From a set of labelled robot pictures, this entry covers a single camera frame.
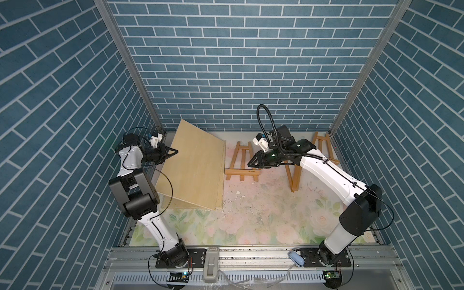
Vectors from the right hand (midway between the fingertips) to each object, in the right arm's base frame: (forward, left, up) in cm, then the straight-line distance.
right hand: (251, 165), depth 76 cm
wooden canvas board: (+2, +28, -13) cm, 31 cm away
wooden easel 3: (+35, -44, -23) cm, 60 cm away
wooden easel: (+14, +7, -22) cm, 27 cm away
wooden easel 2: (+4, -23, -19) cm, 30 cm away
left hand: (+9, +36, -4) cm, 37 cm away
